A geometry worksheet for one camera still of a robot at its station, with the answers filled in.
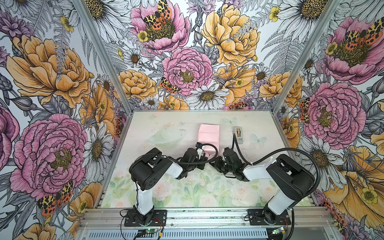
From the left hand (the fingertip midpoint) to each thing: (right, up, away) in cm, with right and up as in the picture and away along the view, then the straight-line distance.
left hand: (206, 162), depth 95 cm
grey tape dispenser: (+23, +19, +9) cm, 31 cm away
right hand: (+2, -2, -4) cm, 5 cm away
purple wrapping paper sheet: (+3, +17, +4) cm, 18 cm away
